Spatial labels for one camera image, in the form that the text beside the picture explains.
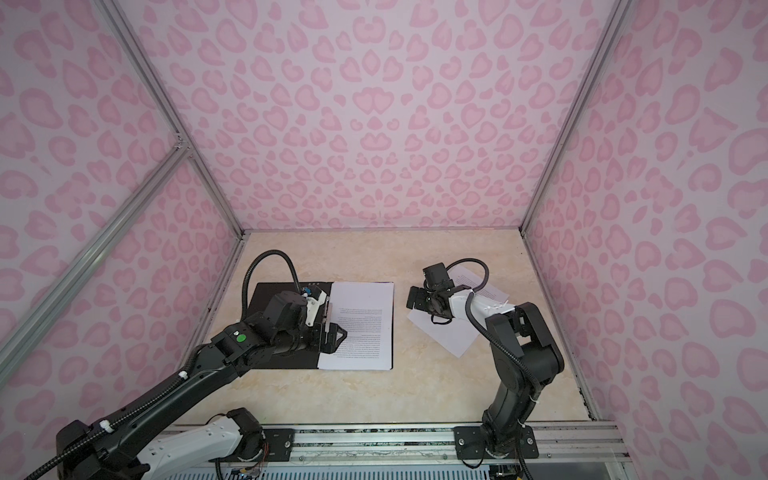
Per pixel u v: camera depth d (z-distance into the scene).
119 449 0.40
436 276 0.77
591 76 0.78
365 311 0.98
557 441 0.75
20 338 0.51
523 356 0.47
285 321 0.57
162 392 0.44
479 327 0.49
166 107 0.84
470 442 0.73
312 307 0.60
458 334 0.92
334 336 0.67
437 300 0.72
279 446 0.73
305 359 0.85
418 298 0.86
